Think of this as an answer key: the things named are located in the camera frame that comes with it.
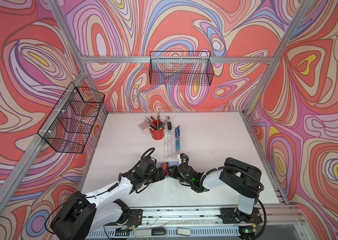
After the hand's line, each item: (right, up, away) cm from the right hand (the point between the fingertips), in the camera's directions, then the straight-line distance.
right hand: (167, 172), depth 88 cm
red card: (-2, +3, +1) cm, 4 cm away
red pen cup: (-7, +25, +8) cm, 27 cm away
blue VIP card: (+6, +24, +7) cm, 26 cm away
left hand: (-2, 0, -4) cm, 4 cm away
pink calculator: (-17, +27, +19) cm, 37 cm away
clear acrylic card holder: (+3, +17, +7) cm, 18 cm away
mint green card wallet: (+2, +4, +3) cm, 6 cm away
